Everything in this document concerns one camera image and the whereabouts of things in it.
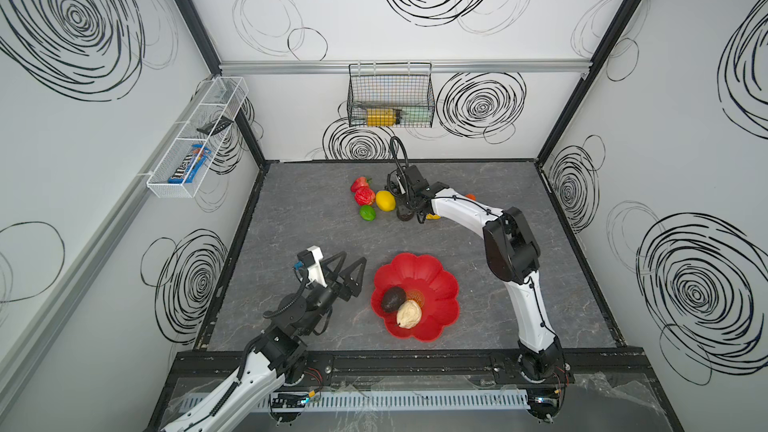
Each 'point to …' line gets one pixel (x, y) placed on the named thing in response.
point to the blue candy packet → (191, 164)
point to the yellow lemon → (385, 200)
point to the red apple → (364, 196)
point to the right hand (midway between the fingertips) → (403, 199)
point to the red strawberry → (360, 182)
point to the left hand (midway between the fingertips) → (357, 259)
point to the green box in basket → (416, 115)
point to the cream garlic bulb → (409, 314)
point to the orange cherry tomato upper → (471, 196)
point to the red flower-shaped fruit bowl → (424, 281)
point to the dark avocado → (392, 299)
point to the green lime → (367, 213)
